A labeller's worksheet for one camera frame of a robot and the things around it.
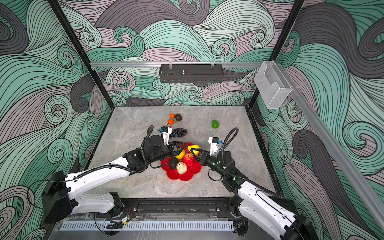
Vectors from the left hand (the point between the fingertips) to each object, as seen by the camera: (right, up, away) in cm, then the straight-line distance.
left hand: (185, 145), depth 73 cm
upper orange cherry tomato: (-11, +15, +39) cm, 44 cm away
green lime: (+21, +9, +34) cm, 41 cm away
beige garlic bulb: (-2, -14, +8) cm, 17 cm away
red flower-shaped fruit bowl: (+5, -16, +14) cm, 23 cm away
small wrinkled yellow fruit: (+4, -1, 0) cm, 4 cm away
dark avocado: (-7, -12, +11) cm, 18 cm away
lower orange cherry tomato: (-12, +11, +37) cm, 40 cm away
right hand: (+4, -4, +1) cm, 5 cm away
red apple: (+1, -10, +12) cm, 16 cm away
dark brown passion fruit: (-6, +14, +35) cm, 39 cm away
